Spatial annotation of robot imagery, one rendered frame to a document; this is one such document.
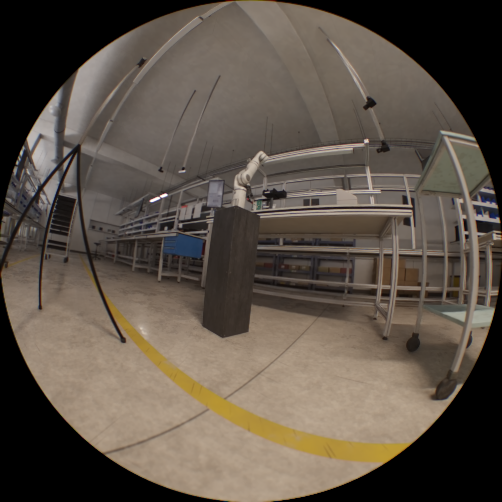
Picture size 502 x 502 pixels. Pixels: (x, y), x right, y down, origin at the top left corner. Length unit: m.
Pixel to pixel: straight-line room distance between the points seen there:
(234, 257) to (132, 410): 0.95
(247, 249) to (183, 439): 1.07
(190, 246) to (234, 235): 2.08
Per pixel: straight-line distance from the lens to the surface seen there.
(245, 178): 1.35
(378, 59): 3.82
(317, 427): 0.63
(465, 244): 2.77
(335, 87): 3.93
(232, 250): 1.08
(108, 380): 0.75
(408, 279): 4.84
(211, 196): 3.19
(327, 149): 2.27
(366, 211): 1.42
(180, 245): 3.00
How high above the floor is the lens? 0.46
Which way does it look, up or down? 6 degrees up
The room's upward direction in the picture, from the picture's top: 6 degrees clockwise
